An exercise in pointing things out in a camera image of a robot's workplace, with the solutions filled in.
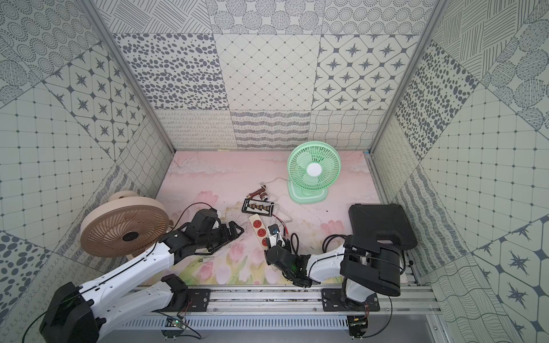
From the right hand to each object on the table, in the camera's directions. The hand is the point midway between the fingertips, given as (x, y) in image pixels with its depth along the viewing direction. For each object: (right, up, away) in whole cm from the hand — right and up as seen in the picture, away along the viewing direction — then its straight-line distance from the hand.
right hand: (269, 243), depth 86 cm
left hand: (-12, +7, -5) cm, 15 cm away
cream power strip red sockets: (-4, +5, +3) cm, 7 cm away
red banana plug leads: (+7, +4, +6) cm, 10 cm away
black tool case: (+50, +8, +3) cm, 50 cm away
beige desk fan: (-43, +13, -22) cm, 50 cm away
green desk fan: (+17, +31, -2) cm, 35 cm away
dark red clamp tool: (-5, +19, +16) cm, 25 cm away
